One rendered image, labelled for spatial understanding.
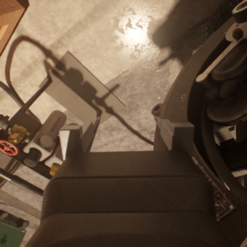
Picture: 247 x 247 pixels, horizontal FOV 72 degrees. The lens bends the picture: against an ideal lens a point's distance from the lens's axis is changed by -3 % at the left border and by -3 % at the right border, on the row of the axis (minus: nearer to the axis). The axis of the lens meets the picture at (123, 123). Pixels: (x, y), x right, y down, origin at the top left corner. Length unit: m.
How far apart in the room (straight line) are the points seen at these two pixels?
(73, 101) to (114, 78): 0.30
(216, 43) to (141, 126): 0.73
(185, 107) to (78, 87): 0.74
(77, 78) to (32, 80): 0.27
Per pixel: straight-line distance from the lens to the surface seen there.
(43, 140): 0.69
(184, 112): 0.36
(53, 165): 0.72
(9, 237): 3.24
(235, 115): 0.37
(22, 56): 1.09
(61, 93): 1.08
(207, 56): 0.49
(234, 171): 0.41
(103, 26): 0.87
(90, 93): 1.01
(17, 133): 0.71
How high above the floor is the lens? 0.84
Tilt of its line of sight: 49 degrees down
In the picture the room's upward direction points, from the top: 170 degrees counter-clockwise
